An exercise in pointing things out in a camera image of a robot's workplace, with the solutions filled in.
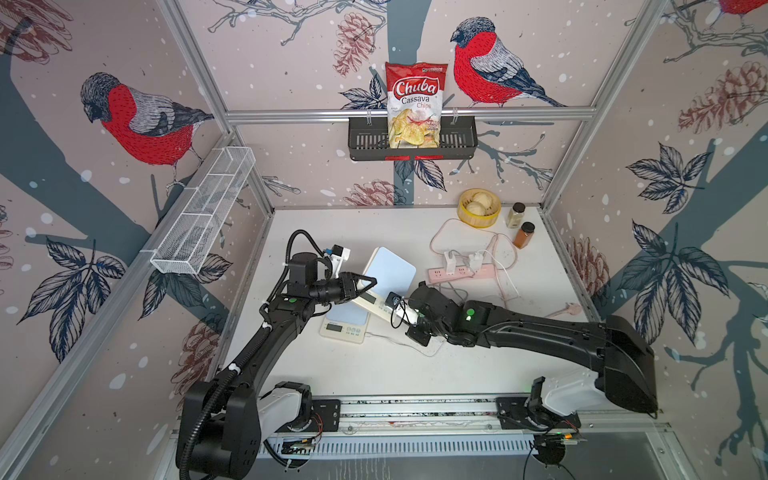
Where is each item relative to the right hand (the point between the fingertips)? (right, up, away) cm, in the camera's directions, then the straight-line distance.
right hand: (403, 315), depth 78 cm
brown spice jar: (+44, +21, +25) cm, 55 cm away
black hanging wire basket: (-11, +53, +16) cm, 57 cm away
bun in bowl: (+30, +32, +35) cm, 56 cm away
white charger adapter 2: (+25, +13, +17) cm, 32 cm away
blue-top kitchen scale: (-17, -5, +9) cm, 20 cm away
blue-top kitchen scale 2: (-3, +11, +2) cm, 12 cm away
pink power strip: (+13, +8, +19) cm, 25 cm away
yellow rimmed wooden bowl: (+30, +27, +35) cm, 53 cm away
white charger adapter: (+16, +12, +17) cm, 26 cm away
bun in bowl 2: (+33, +36, +39) cm, 63 cm away
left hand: (-7, +10, -2) cm, 12 cm away
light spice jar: (+43, +29, +30) cm, 60 cm away
